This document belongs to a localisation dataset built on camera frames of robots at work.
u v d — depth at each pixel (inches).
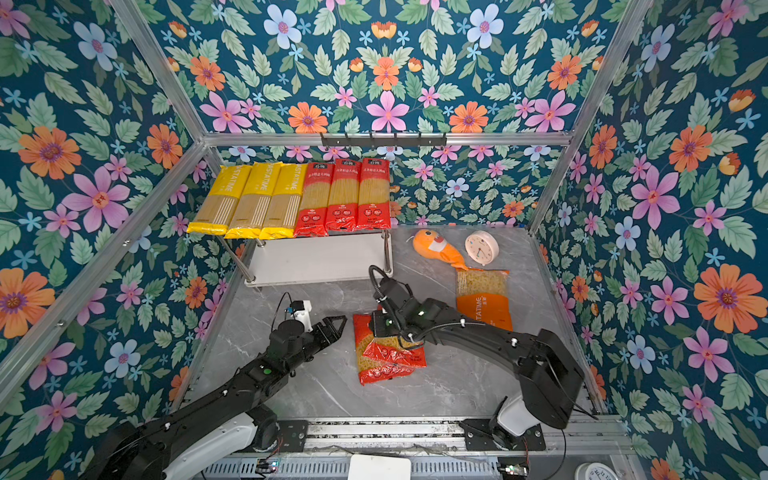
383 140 36.0
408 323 23.4
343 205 29.4
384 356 30.9
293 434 29.2
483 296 37.5
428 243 41.1
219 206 29.5
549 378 16.6
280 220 28.3
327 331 28.7
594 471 26.1
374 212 28.8
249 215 28.8
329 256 40.2
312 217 28.3
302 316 30.0
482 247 41.3
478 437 28.8
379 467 25.7
